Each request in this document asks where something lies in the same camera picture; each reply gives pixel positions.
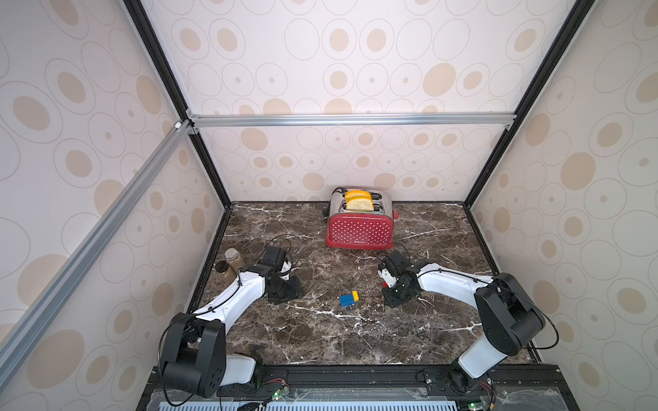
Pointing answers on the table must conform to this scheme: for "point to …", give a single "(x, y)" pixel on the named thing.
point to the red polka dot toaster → (370, 229)
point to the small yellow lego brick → (355, 295)
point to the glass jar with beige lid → (234, 259)
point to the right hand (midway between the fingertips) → (389, 303)
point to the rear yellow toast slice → (357, 193)
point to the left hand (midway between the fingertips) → (304, 292)
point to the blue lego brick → (347, 300)
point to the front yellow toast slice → (359, 203)
